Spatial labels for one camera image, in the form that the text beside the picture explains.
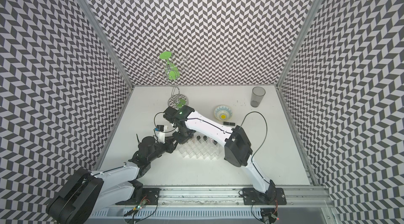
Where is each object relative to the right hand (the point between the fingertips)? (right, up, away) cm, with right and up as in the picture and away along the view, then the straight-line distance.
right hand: (186, 141), depth 80 cm
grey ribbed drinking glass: (+42, +25, +17) cm, 52 cm away
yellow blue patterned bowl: (+21, +13, +21) cm, 33 cm away
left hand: (-5, 0, +5) cm, 7 cm away
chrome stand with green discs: (-10, +39, +6) cm, 40 cm away
